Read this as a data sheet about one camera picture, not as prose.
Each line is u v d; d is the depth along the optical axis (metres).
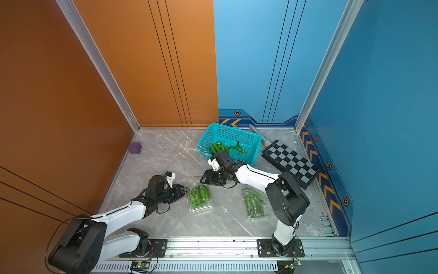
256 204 0.83
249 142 1.09
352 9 0.70
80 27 0.74
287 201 0.46
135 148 1.16
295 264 0.69
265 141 1.08
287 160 0.99
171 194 0.76
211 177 0.76
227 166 0.70
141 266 0.72
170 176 0.83
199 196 0.84
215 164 0.82
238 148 1.07
